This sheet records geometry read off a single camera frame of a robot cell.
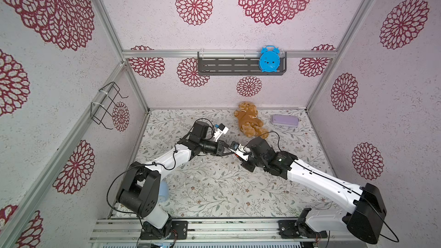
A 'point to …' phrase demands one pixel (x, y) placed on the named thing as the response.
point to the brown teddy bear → (248, 121)
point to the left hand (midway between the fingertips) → (233, 153)
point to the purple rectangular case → (287, 120)
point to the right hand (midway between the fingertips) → (239, 152)
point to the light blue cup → (163, 190)
